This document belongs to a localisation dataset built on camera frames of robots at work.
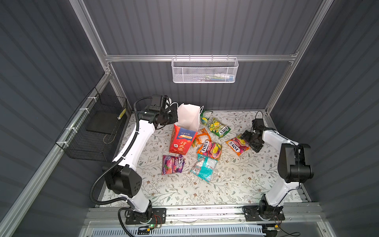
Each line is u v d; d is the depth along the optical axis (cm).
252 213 74
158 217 72
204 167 87
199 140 99
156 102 60
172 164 88
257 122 80
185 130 75
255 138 82
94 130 75
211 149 94
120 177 43
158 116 57
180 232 77
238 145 98
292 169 49
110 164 42
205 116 112
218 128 105
